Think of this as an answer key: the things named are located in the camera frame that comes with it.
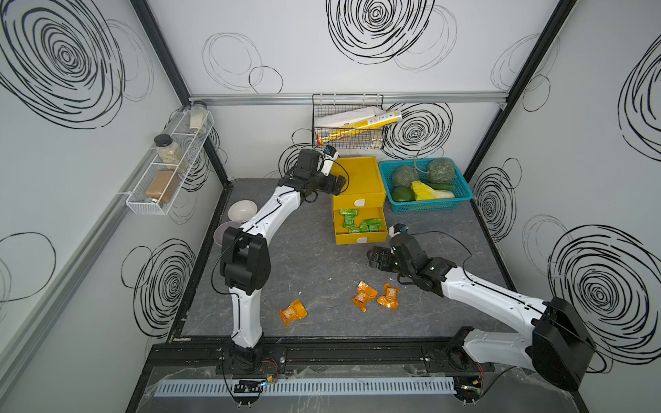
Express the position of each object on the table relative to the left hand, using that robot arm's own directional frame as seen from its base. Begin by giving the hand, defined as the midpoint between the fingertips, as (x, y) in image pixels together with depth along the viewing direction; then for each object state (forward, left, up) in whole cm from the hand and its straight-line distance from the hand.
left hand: (334, 174), depth 91 cm
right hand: (-26, -15, -11) cm, 32 cm away
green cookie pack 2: (-11, -6, -13) cm, 18 cm away
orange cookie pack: (-40, +11, -23) cm, 48 cm away
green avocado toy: (+5, -29, -14) cm, 33 cm away
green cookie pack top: (-12, -14, -13) cm, 23 cm away
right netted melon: (+15, -45, -10) cm, 48 cm away
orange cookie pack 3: (-36, -20, -22) cm, 47 cm away
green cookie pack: (-6, -6, -13) cm, 16 cm away
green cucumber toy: (+10, -45, -14) cm, 48 cm away
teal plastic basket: (+8, -54, -14) cm, 57 cm away
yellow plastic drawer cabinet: (-6, -11, -2) cm, 12 cm away
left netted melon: (+13, -30, -12) cm, 35 cm away
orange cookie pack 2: (-34, -12, -22) cm, 42 cm away
